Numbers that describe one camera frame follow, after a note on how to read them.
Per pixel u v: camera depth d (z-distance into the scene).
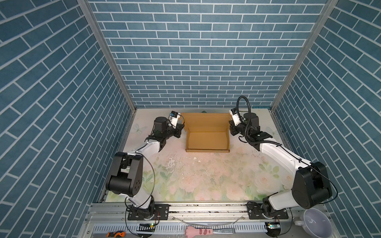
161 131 0.71
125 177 0.45
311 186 0.43
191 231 0.67
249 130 0.65
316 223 0.71
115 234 0.67
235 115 0.74
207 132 1.05
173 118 0.79
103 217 0.77
